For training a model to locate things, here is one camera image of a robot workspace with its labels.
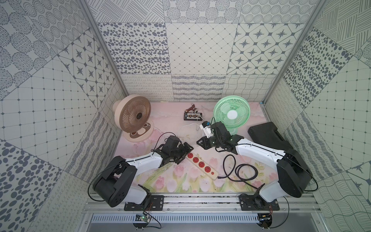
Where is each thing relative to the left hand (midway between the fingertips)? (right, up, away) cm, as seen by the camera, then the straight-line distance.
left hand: (191, 148), depth 87 cm
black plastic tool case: (+50, +8, +7) cm, 51 cm away
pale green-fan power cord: (+3, +14, +24) cm, 28 cm away
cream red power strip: (+7, -10, -3) cm, 12 cm away
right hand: (+5, +4, -3) cm, 7 cm away
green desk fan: (+25, +23, -5) cm, 34 cm away
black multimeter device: (+2, +19, +23) cm, 30 cm away
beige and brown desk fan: (-33, +21, -7) cm, 39 cm away
